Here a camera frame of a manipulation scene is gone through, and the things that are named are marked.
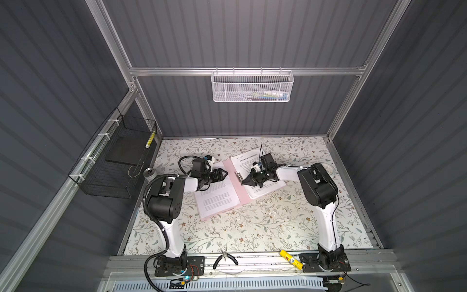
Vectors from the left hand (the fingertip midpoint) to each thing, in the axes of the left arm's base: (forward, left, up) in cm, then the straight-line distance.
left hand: (222, 174), depth 100 cm
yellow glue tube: (-44, -28, -1) cm, 52 cm away
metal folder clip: (0, -9, -2) cm, 9 cm away
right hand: (-6, -12, -2) cm, 13 cm away
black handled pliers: (-39, -1, -3) cm, 39 cm away
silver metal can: (-5, +35, +11) cm, 37 cm away
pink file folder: (-13, -11, -2) cm, 17 cm away
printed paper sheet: (-13, +2, -3) cm, 13 cm away
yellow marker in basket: (+3, +31, +25) cm, 40 cm away
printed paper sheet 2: (+8, -13, -1) cm, 15 cm away
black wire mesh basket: (-10, +44, +25) cm, 51 cm away
